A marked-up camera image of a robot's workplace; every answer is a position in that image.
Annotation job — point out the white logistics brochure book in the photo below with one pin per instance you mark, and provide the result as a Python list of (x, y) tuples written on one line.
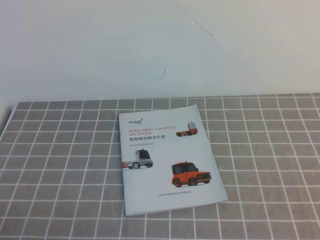
[(167, 161)]

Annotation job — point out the grey checkered tablecloth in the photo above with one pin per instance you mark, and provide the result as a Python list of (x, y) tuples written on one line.
[(60, 171)]

